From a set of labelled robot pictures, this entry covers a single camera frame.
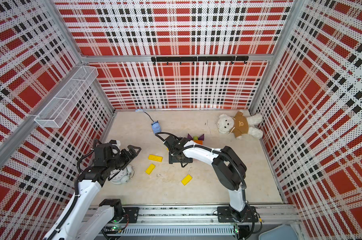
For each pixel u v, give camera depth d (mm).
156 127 1016
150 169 890
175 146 658
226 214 736
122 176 822
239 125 1016
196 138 1015
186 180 850
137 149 761
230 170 479
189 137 1035
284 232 680
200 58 886
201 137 1016
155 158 932
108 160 605
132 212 753
